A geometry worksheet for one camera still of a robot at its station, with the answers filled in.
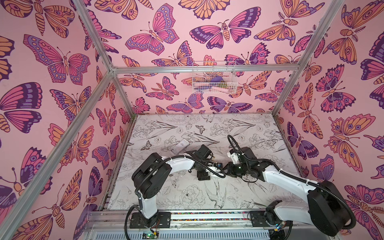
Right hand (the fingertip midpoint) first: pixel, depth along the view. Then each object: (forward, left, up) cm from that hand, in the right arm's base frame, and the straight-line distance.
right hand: (221, 170), depth 82 cm
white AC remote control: (+19, +25, -7) cm, 33 cm away
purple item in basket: (+50, 0, +26) cm, 56 cm away
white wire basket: (+53, +10, +28) cm, 61 cm away
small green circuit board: (-29, +37, -11) cm, 48 cm away
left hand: (+3, +6, -7) cm, 10 cm away
